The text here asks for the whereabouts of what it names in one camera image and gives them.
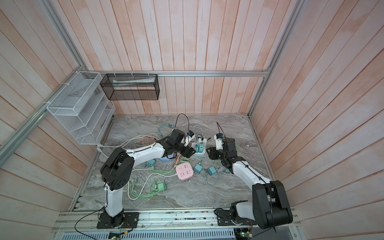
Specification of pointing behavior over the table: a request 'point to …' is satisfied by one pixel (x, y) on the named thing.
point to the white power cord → (100, 147)
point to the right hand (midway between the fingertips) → (210, 148)
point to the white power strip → (199, 154)
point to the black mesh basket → (131, 86)
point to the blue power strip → (165, 159)
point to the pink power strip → (184, 171)
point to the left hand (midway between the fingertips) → (190, 150)
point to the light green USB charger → (161, 186)
